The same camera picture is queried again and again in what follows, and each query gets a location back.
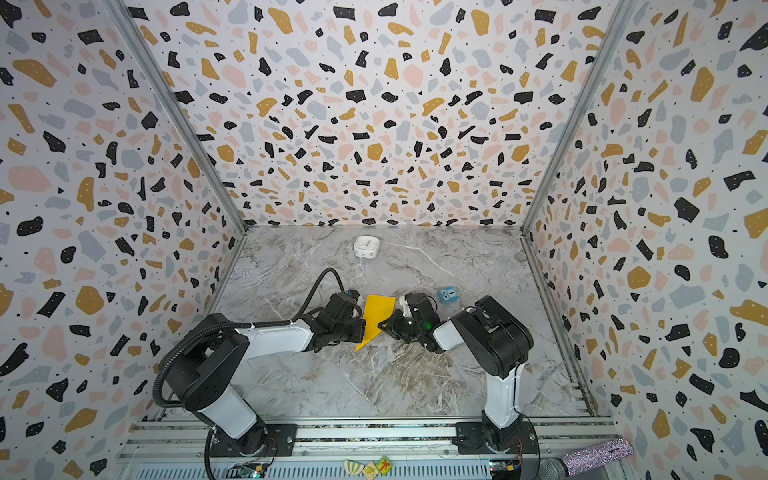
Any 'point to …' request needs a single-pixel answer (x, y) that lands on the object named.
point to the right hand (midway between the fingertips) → (372, 321)
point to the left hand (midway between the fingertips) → (368, 325)
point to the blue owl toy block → (449, 294)
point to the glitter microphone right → (574, 463)
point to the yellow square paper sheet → (377, 310)
